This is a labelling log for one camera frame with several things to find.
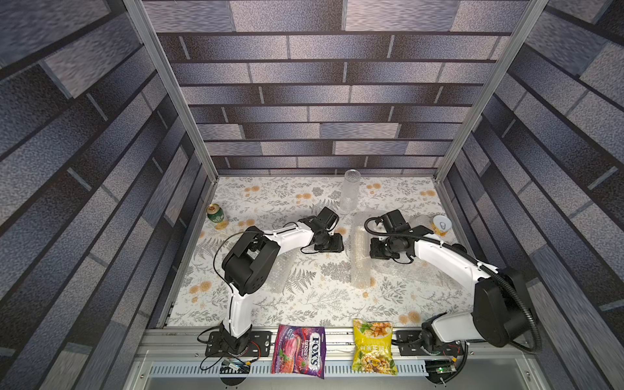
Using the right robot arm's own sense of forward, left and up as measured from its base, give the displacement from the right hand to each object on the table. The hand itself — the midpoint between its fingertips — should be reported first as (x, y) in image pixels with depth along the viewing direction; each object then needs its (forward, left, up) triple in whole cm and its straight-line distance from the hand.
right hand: (369, 251), depth 88 cm
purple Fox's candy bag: (-31, +24, -4) cm, 39 cm away
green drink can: (+13, +60, +5) cm, 62 cm away
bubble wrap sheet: (-7, -18, -6) cm, 20 cm away
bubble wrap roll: (-2, +3, 0) cm, 4 cm away
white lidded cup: (+12, -31, -1) cm, 33 cm away
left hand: (+3, +10, -3) cm, 10 cm away
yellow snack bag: (-30, +2, -2) cm, 30 cm away
